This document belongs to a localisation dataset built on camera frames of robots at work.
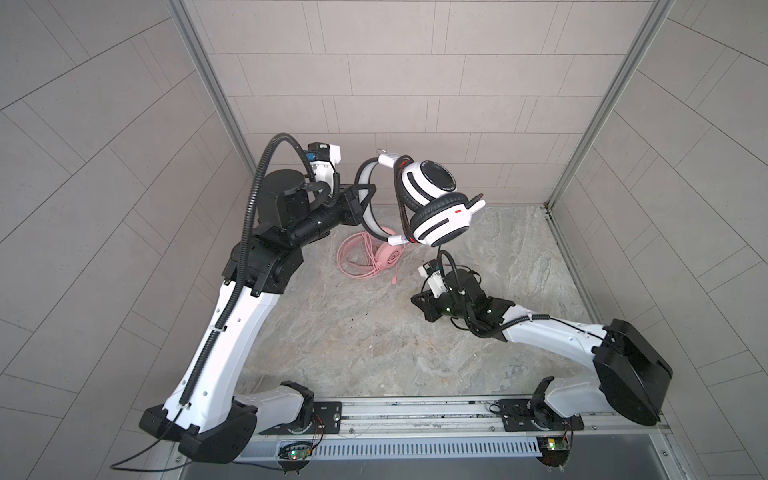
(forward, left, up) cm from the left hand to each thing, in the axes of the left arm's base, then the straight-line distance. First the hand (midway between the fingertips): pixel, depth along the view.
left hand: (380, 186), depth 54 cm
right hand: (-6, -7, -37) cm, 38 cm away
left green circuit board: (-39, +19, -44) cm, 62 cm away
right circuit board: (-37, -40, -48) cm, 72 cm away
